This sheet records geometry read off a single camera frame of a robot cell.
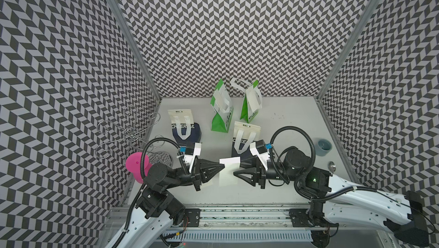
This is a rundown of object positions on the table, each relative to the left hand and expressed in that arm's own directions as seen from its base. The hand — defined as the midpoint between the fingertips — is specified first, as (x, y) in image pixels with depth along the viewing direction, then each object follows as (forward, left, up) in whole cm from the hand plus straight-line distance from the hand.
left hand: (223, 169), depth 56 cm
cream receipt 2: (+43, -15, -11) cm, 47 cm away
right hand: (0, -4, -2) cm, 5 cm away
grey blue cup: (+24, -54, -30) cm, 66 cm away
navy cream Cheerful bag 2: (+19, -9, -10) cm, 23 cm away
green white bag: (+41, -12, -22) cm, 48 cm away
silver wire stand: (+12, +35, 0) cm, 37 cm away
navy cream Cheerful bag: (+26, +20, -17) cm, 37 cm away
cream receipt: (-2, -1, -3) cm, 4 cm away
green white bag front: (+37, +3, -25) cm, 45 cm away
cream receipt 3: (+48, +2, -16) cm, 50 cm away
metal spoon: (+13, -55, -30) cm, 64 cm away
